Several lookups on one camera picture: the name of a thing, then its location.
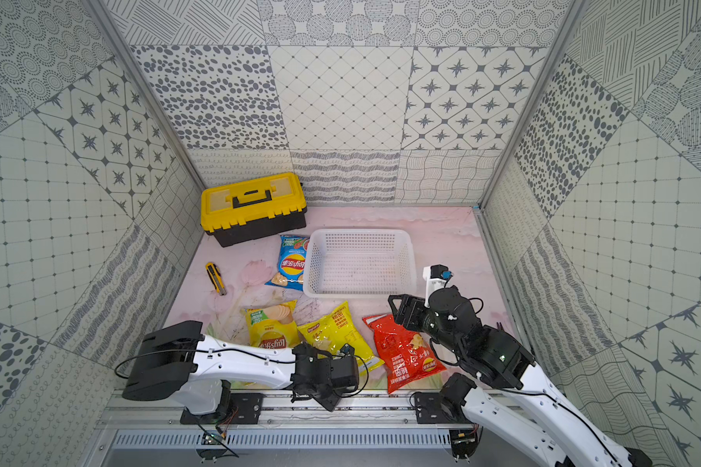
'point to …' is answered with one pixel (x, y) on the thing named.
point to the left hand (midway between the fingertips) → (343, 396)
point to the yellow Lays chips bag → (273, 327)
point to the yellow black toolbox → (248, 209)
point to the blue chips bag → (291, 263)
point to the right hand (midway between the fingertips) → (399, 304)
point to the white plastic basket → (359, 264)
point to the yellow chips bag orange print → (337, 327)
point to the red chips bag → (408, 357)
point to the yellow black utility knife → (215, 275)
